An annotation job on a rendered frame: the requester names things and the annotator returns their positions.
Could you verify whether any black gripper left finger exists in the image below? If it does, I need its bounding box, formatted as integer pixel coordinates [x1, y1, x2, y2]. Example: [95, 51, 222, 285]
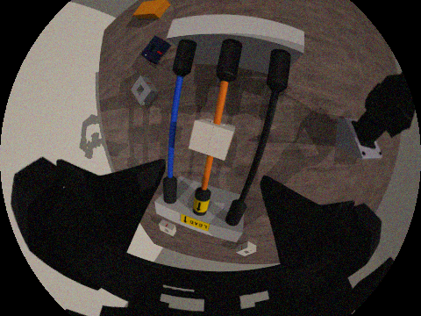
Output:
[56, 159, 166, 252]

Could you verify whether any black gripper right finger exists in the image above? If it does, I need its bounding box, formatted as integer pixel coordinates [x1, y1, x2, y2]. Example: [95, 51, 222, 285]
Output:
[260, 176, 354, 263]

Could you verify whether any orange rectangular block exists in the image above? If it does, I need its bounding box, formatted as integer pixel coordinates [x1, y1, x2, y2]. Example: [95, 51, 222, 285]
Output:
[133, 0, 171, 18]

